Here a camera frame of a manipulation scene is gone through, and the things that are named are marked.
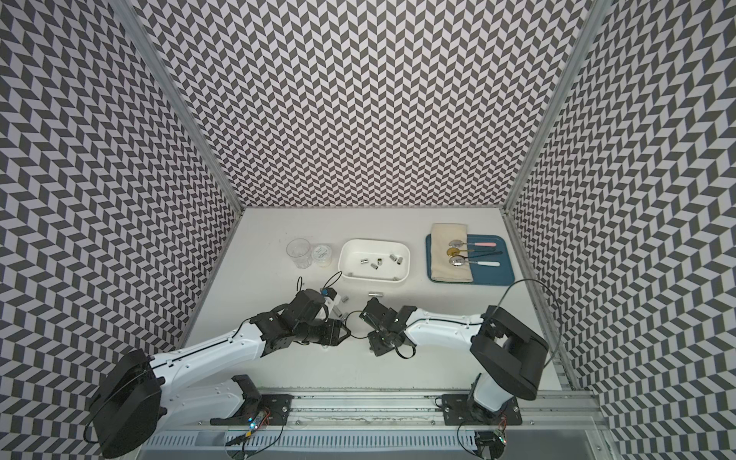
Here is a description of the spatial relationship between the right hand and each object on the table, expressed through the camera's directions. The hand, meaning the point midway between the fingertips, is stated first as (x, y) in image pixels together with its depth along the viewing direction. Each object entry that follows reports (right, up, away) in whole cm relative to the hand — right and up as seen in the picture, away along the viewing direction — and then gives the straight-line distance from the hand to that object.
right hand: (383, 347), depth 84 cm
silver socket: (-7, +24, +17) cm, 30 cm away
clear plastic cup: (-29, +28, +15) cm, 43 cm away
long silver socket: (-3, +14, +10) cm, 17 cm away
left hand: (-11, +5, -4) cm, 13 cm away
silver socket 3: (-3, +22, +18) cm, 29 cm away
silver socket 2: (-1, +24, +17) cm, 29 cm away
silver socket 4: (+4, +25, +18) cm, 31 cm away
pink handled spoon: (+29, +30, +22) cm, 47 cm away
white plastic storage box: (-3, +24, +18) cm, 30 cm away
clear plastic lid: (-21, +26, +14) cm, 37 cm away
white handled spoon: (+28, +24, +18) cm, 41 cm away
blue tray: (+42, +19, +16) cm, 49 cm away
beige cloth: (+22, +34, +23) cm, 47 cm away
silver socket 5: (+6, +24, +18) cm, 30 cm away
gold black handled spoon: (+32, +27, +18) cm, 46 cm away
